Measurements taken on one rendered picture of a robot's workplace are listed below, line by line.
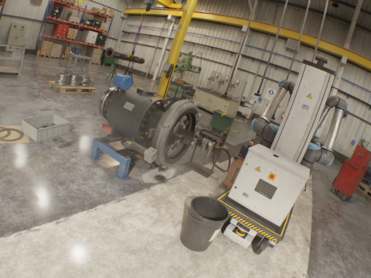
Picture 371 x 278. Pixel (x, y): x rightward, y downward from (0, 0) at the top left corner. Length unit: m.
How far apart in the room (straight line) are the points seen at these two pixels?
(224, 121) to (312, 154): 3.58
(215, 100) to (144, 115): 6.40
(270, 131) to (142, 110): 1.35
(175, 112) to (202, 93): 6.91
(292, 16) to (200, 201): 13.13
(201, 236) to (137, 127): 1.24
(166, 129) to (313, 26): 12.52
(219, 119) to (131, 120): 3.56
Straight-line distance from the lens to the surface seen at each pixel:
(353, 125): 12.84
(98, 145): 2.49
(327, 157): 2.32
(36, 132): 2.83
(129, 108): 2.26
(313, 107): 2.11
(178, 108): 1.98
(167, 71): 5.71
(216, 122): 5.51
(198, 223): 1.56
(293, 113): 2.11
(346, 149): 12.83
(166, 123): 1.89
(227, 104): 8.08
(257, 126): 2.34
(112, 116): 2.43
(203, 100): 8.75
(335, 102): 2.38
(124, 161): 2.21
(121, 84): 2.30
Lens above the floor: 1.24
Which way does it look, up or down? 17 degrees down
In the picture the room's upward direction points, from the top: 19 degrees clockwise
